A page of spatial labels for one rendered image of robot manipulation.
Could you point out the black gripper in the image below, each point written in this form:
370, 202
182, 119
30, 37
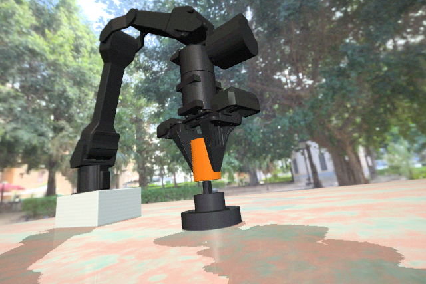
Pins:
214, 113

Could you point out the orange knob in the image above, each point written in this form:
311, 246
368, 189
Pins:
202, 170

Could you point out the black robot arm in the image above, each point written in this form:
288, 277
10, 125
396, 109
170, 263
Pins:
225, 46

